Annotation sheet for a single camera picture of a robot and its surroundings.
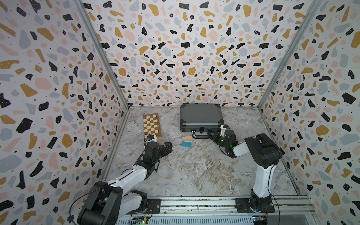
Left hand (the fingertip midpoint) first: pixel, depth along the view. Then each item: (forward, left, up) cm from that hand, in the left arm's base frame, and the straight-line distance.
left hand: (168, 144), depth 88 cm
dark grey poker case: (+21, -22, 0) cm, 31 cm away
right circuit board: (-39, -49, -10) cm, 63 cm away
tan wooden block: (+10, -12, -8) cm, 17 cm away
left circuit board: (-38, +12, -9) cm, 41 cm away
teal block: (+5, -12, -8) cm, 15 cm away
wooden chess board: (+20, +15, -7) cm, 26 cm away
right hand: (+11, -28, -5) cm, 31 cm away
